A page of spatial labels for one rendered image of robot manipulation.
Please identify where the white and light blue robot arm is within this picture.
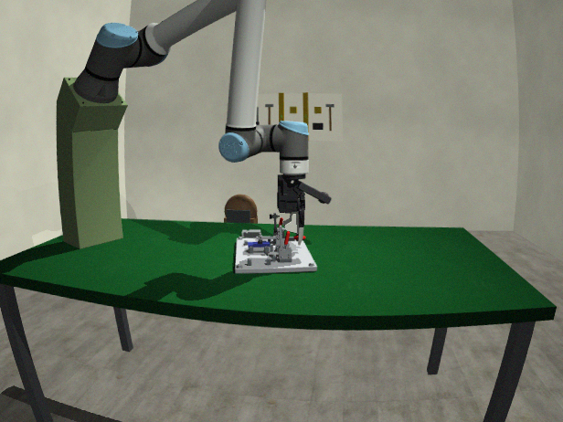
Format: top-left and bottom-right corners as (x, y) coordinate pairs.
(74, 0), (309, 175)

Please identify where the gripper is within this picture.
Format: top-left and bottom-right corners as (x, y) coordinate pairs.
(277, 174), (305, 246)

